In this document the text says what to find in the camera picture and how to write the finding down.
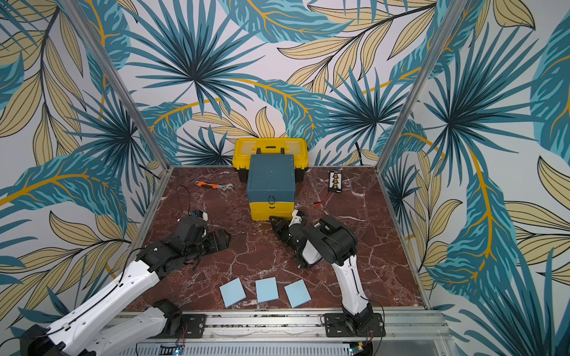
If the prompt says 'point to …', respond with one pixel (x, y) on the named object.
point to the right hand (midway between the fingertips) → (269, 218)
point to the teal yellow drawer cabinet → (271, 188)
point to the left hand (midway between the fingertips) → (220, 243)
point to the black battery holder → (335, 181)
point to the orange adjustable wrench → (214, 186)
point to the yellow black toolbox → (243, 149)
